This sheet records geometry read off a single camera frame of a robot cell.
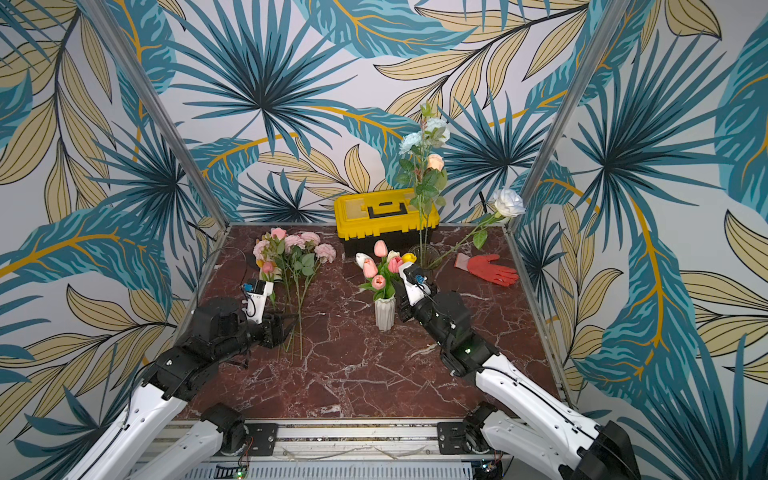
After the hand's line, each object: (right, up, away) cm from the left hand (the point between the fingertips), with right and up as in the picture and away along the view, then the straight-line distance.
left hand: (289, 321), depth 72 cm
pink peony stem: (-19, +17, +32) cm, 41 cm away
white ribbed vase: (+23, +1, +10) cm, 25 cm away
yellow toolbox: (+28, +28, +29) cm, 49 cm away
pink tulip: (-17, +11, +29) cm, 36 cm away
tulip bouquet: (+22, +12, +1) cm, 25 cm away
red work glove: (+59, +11, +38) cm, 71 cm away
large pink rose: (-15, +23, +34) cm, 43 cm away
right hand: (+26, +11, 0) cm, 28 cm away
